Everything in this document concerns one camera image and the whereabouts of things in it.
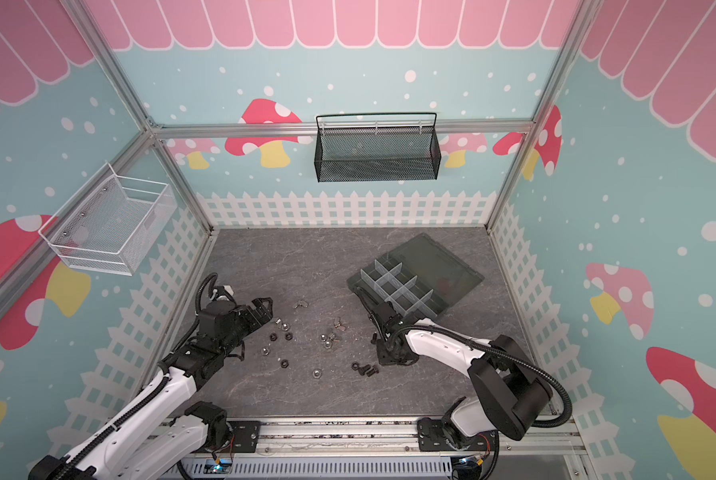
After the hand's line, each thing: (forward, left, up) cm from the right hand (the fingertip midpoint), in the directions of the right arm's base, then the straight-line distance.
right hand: (386, 356), depth 86 cm
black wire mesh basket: (+54, +4, +34) cm, 65 cm away
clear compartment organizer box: (+27, -13, +3) cm, 30 cm away
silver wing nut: (+18, +27, 0) cm, 32 cm away
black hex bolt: (-4, +4, -1) cm, 6 cm away
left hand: (+9, +35, +11) cm, 38 cm away
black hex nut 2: (+7, +30, -1) cm, 31 cm away
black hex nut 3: (-1, +30, -1) cm, 30 cm away
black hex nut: (+7, +35, -1) cm, 35 cm away
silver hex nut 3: (-5, +20, 0) cm, 20 cm away
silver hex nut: (+9, +31, +1) cm, 32 cm away
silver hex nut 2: (+2, +36, 0) cm, 36 cm away
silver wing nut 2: (+10, +14, -1) cm, 18 cm away
